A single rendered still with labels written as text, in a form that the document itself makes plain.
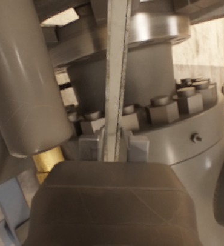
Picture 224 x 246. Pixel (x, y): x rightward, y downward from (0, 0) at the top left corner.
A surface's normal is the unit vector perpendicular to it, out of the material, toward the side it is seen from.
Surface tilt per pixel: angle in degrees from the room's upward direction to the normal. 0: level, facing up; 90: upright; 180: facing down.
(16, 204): 0
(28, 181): 0
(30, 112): 27
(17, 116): 45
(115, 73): 49
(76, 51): 74
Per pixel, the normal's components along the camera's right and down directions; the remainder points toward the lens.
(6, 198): 0.74, 0.00
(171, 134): 0.19, 0.20
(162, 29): 0.41, 0.14
